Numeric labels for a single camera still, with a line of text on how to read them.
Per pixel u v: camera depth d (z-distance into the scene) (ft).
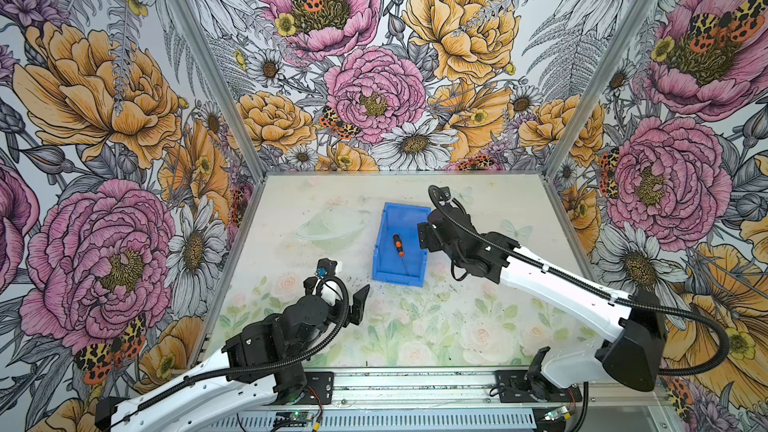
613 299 1.40
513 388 2.40
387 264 3.19
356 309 2.05
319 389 2.45
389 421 2.55
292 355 1.73
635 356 1.29
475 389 2.49
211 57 2.92
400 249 3.25
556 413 2.35
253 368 1.56
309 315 1.64
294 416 2.33
